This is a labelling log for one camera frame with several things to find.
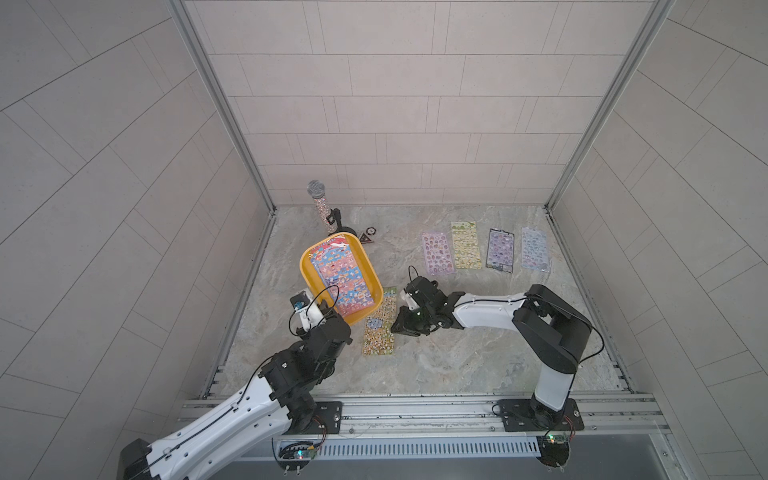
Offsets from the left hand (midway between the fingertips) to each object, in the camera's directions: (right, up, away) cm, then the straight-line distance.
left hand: (335, 301), depth 78 cm
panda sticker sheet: (+11, -10, +7) cm, 17 cm away
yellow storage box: (+8, +9, -1) cm, 12 cm away
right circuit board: (+53, -30, -10) cm, 62 cm away
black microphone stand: (-4, +23, +16) cm, 28 cm away
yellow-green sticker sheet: (+41, +13, +27) cm, 51 cm away
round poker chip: (+6, +18, +31) cm, 37 cm away
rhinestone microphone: (-6, +30, +3) cm, 31 cm away
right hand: (+15, -11, +7) cm, 19 cm away
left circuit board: (-5, -30, -13) cm, 33 cm away
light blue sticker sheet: (+65, +11, +27) cm, 71 cm away
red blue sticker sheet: (+1, +8, -1) cm, 8 cm away
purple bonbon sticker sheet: (+53, +11, +27) cm, 60 cm away
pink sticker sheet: (+30, +10, +25) cm, 41 cm away
